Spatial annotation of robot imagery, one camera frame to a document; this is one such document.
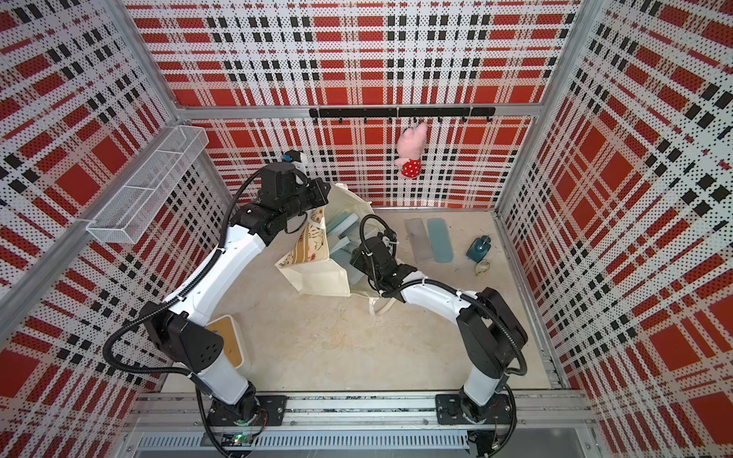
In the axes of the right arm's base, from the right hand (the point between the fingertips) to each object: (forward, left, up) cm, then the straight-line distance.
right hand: (358, 253), depth 87 cm
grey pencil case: (+20, -22, -19) cm, 35 cm away
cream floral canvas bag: (-6, +13, +5) cm, 15 cm away
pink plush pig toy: (+31, -17, +18) cm, 40 cm away
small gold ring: (+5, -43, -16) cm, 47 cm away
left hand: (+8, +5, +21) cm, 23 cm away
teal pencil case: (+16, -30, -15) cm, 37 cm away
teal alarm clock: (+8, -41, -9) cm, 43 cm away
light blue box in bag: (+13, +8, -1) cm, 15 cm away
